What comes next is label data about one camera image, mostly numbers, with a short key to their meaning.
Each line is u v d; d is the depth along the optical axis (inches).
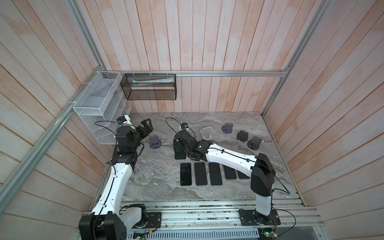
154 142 38.5
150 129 27.0
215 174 34.7
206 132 41.2
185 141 23.7
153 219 28.8
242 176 20.2
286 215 29.9
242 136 41.0
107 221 15.0
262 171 19.6
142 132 26.5
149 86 43.1
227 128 43.2
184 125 28.2
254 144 38.8
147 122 28.5
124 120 26.2
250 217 28.8
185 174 34.3
